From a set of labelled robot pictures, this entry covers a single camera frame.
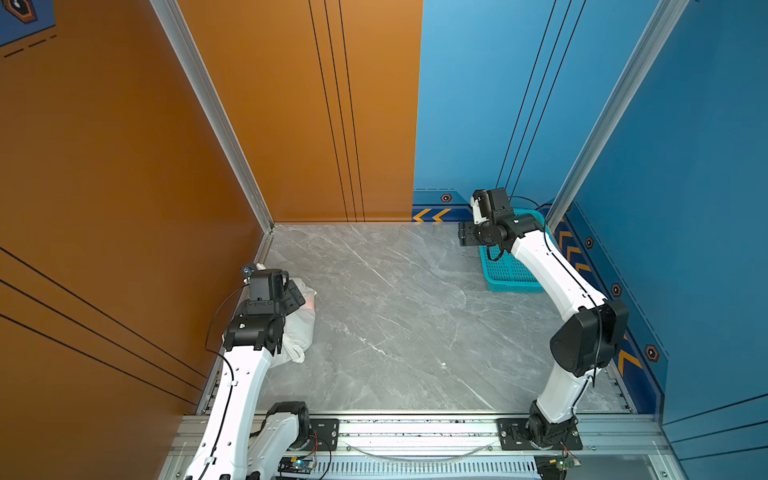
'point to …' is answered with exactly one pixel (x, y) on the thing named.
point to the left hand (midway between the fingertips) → (279, 292)
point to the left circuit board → (296, 464)
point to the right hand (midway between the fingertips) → (468, 232)
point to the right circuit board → (553, 467)
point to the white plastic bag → (298, 324)
